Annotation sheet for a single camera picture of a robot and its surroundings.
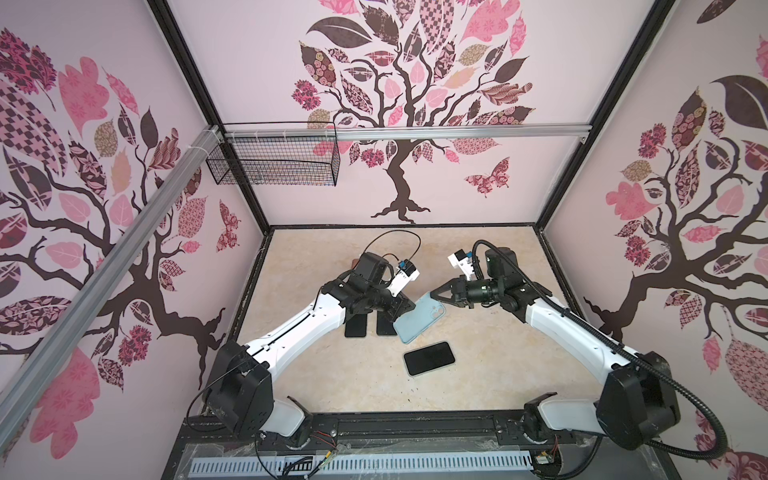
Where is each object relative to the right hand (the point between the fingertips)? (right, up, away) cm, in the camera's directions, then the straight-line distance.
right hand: (434, 293), depth 75 cm
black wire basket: (-48, +43, +20) cm, 67 cm away
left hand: (-6, -5, +3) cm, 8 cm away
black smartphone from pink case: (-22, -13, +17) cm, 31 cm away
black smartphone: (0, -21, +12) cm, 24 cm away
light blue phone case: (-2, -5, +1) cm, 6 cm away
